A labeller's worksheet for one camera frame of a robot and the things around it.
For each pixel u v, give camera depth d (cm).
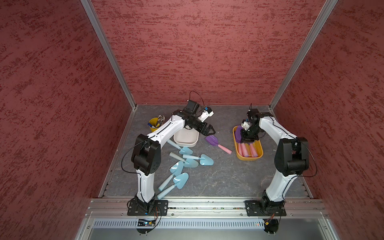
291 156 50
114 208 76
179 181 83
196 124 76
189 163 90
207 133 76
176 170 87
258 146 92
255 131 77
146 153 51
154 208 73
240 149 92
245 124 89
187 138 101
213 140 100
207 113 79
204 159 90
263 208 68
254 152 89
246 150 86
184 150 95
